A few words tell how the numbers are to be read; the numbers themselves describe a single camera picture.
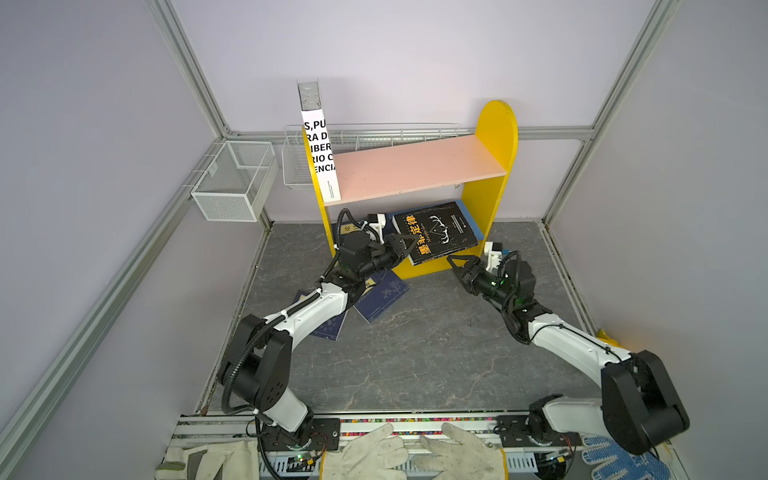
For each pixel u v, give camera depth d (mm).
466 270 728
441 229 812
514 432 732
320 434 736
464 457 707
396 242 709
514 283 620
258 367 441
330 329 913
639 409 418
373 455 707
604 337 904
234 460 690
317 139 570
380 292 995
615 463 695
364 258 632
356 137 913
